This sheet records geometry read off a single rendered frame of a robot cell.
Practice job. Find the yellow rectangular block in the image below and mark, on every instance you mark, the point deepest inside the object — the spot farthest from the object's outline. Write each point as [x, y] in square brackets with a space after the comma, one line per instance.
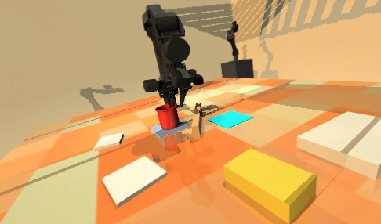
[278, 186]

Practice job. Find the red cup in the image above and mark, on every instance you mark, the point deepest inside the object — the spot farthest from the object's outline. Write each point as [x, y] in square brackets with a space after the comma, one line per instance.
[168, 117]

